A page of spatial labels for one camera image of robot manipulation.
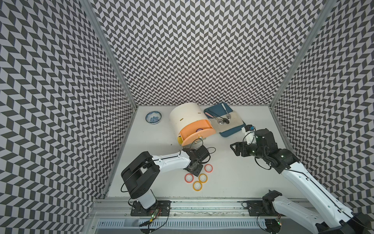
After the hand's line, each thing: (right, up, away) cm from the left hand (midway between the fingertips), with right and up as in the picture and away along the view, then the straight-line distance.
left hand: (193, 170), depth 86 cm
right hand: (+23, +16, -10) cm, 30 cm away
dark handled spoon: (+24, +30, +23) cm, 45 cm away
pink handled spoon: (+21, +29, +23) cm, 42 cm away
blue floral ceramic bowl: (-31, +32, +25) cm, 51 cm away
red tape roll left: (-2, -3, -3) cm, 5 cm away
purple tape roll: (+3, +25, -5) cm, 26 cm away
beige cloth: (+31, +29, +22) cm, 48 cm away
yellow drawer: (-7, +19, -8) cm, 22 cm away
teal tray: (+21, +38, +32) cm, 54 cm away
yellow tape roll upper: (+6, -3, -2) cm, 7 cm away
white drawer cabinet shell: (-7, +34, +1) cm, 34 cm away
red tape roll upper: (+9, +1, +1) cm, 9 cm away
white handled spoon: (+27, +33, +26) cm, 50 cm away
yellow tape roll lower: (+2, -7, -5) cm, 9 cm away
